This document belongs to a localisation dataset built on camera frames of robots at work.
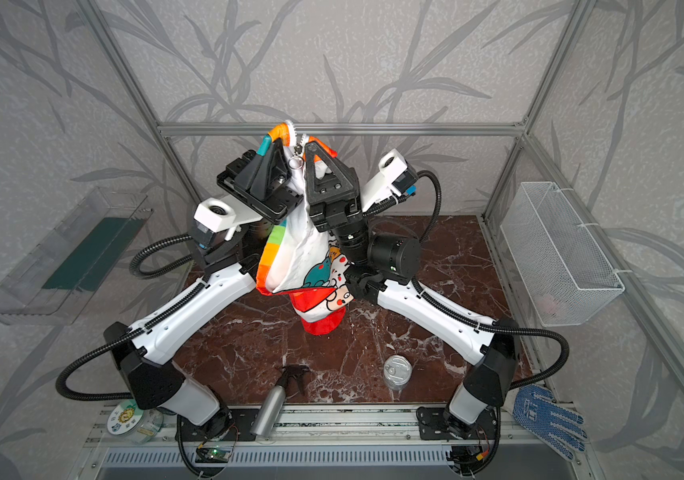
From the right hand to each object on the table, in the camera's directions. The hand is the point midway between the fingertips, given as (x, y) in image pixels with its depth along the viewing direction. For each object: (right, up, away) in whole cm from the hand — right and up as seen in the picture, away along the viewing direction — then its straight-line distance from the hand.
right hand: (316, 144), depth 36 cm
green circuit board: (-29, -63, +35) cm, 78 cm away
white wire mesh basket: (+48, -18, +26) cm, 57 cm away
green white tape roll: (-45, -54, +32) cm, 77 cm away
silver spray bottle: (-14, -47, +44) cm, 66 cm away
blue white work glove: (+51, -55, +40) cm, 85 cm away
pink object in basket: (+51, -27, +37) cm, 69 cm away
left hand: (-4, 0, -2) cm, 5 cm away
